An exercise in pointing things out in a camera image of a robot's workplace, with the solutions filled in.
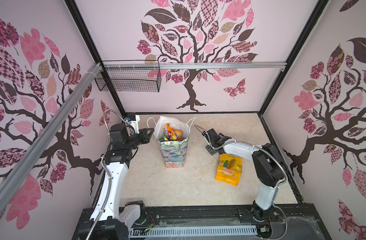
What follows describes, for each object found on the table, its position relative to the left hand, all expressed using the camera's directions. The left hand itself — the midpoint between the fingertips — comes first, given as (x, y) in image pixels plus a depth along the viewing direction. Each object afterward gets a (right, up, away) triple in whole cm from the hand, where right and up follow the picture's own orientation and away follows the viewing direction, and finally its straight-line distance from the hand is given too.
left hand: (154, 131), depth 74 cm
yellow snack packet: (+41, -22, +11) cm, 48 cm away
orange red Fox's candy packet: (+4, 0, +10) cm, 11 cm away
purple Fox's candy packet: (+42, -4, +32) cm, 53 cm away
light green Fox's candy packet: (+4, -4, +6) cm, 9 cm away
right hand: (+35, -9, +23) cm, 43 cm away
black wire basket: (-30, +42, +48) cm, 70 cm away
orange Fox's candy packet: (+10, -1, +13) cm, 17 cm away
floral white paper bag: (+8, -3, +7) cm, 11 cm away
